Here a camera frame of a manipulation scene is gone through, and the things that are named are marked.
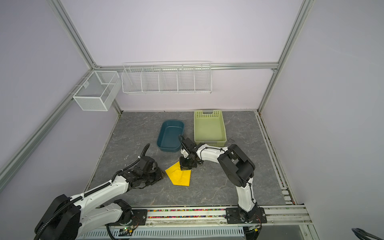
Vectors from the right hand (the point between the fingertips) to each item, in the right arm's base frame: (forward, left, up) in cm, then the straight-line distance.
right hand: (181, 170), depth 90 cm
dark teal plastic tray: (+25, +12, -2) cm, 28 cm away
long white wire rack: (+53, +11, +30) cm, 62 cm away
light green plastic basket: (+29, -18, +4) cm, 35 cm away
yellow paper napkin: (-4, +2, 0) cm, 5 cm away
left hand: (-6, +9, +3) cm, 11 cm away
